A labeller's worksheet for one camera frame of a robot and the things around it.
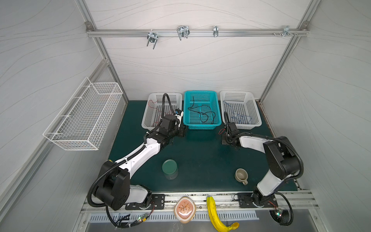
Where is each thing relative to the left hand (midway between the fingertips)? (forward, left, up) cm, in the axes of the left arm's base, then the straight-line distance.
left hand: (186, 123), depth 85 cm
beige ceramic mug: (-24, -33, -17) cm, 44 cm away
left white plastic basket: (+22, +27, -16) cm, 38 cm away
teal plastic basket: (+26, -11, -18) cm, 33 cm away
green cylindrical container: (-25, +8, -7) cm, 27 cm away
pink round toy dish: (-41, -1, -14) cm, 44 cm away
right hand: (+2, -28, -16) cm, 33 cm away
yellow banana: (-47, -17, -13) cm, 52 cm away
